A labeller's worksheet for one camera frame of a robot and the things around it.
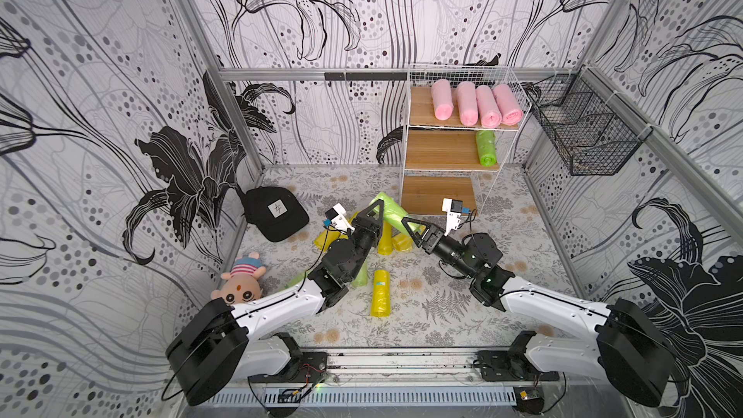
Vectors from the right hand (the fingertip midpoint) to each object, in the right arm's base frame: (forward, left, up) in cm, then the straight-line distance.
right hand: (408, 222), depth 70 cm
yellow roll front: (-10, +7, -23) cm, 26 cm away
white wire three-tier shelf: (+26, -11, -3) cm, 28 cm away
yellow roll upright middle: (+8, +6, -24) cm, 26 cm away
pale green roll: (-5, +13, -24) cm, 27 cm away
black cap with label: (+17, +44, -20) cm, 52 cm away
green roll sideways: (+25, -25, +2) cm, 35 cm away
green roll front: (+1, +4, +3) cm, 5 cm away
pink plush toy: (-9, +47, -18) cm, 51 cm away
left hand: (+4, +4, +1) cm, 6 cm away
